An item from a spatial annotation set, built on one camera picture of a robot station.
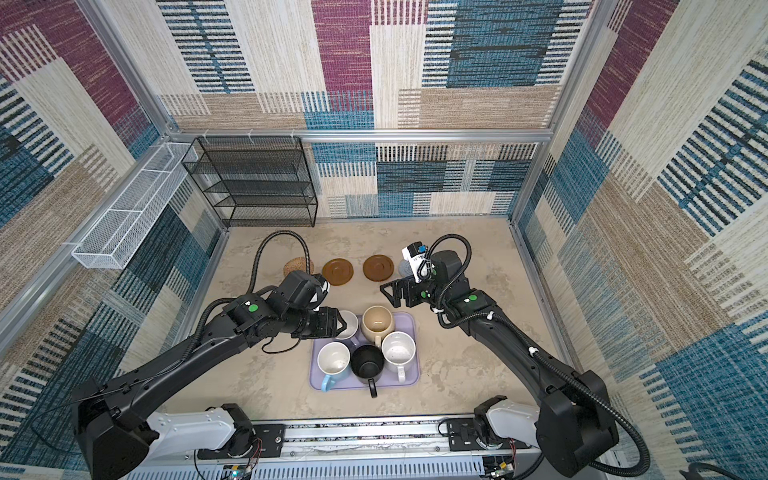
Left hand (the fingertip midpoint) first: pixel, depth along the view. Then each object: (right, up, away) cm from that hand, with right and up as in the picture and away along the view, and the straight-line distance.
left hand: (340, 323), depth 74 cm
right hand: (+14, +8, +5) cm, 17 cm away
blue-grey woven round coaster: (+17, +12, +31) cm, 37 cm away
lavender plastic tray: (+17, -4, +20) cm, 27 cm away
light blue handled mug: (-4, -13, +10) cm, 16 cm away
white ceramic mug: (+15, -11, +12) cm, 22 cm away
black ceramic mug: (+6, -13, +10) cm, 18 cm away
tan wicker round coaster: (-20, +13, +33) cm, 41 cm away
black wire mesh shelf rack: (-36, +43, +37) cm, 67 cm away
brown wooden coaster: (-6, +11, +31) cm, 33 cm away
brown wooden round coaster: (+8, +12, +32) cm, 35 cm away
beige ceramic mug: (+8, -4, +17) cm, 20 cm away
